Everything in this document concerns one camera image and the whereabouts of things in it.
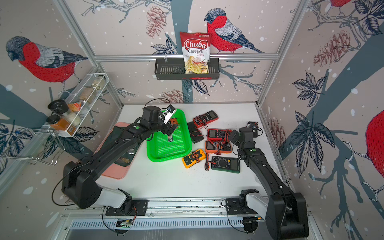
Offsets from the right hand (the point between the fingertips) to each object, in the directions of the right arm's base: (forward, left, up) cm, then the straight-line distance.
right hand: (238, 134), depth 87 cm
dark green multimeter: (-15, +5, -10) cm, 19 cm away
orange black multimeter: (-5, +11, -7) cm, 14 cm away
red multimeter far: (+16, +22, -8) cm, 29 cm away
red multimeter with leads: (+3, +10, -7) cm, 13 cm away
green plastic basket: (-4, +48, -12) cm, 50 cm away
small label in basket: (+3, +44, -12) cm, 45 cm away
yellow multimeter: (-12, +27, -9) cm, 31 cm away
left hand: (+2, +38, +12) cm, 40 cm away
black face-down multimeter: (+4, +26, -8) cm, 28 cm away
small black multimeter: (-2, -5, +12) cm, 13 cm away
